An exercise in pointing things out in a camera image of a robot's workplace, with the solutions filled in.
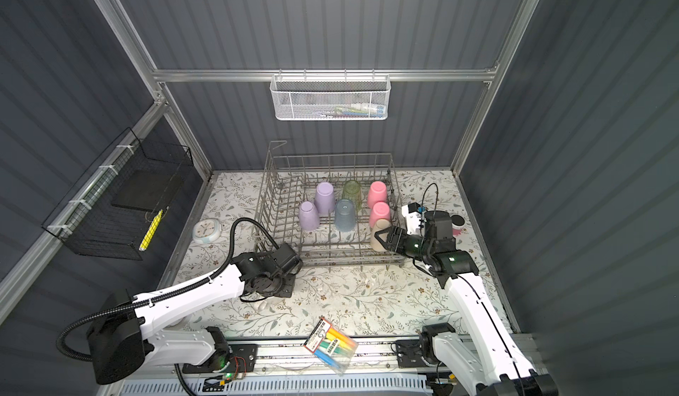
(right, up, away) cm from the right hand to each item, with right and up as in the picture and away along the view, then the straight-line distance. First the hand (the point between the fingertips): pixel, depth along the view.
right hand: (385, 239), depth 75 cm
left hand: (-29, -16, +5) cm, 33 cm away
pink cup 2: (0, +14, +21) cm, 25 cm away
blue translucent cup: (-12, +5, +13) cm, 18 cm away
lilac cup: (-19, +11, +19) cm, 29 cm away
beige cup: (0, +3, +10) cm, 10 cm away
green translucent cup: (-9, +14, +18) cm, 25 cm away
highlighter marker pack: (-14, -31, -1) cm, 34 cm away
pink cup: (+1, +7, +15) cm, 16 cm away
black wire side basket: (-76, +9, -3) cm, 76 cm away
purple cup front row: (-24, +5, +15) cm, 29 cm away
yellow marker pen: (-63, +3, -6) cm, 63 cm away
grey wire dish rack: (-36, +20, +40) cm, 57 cm away
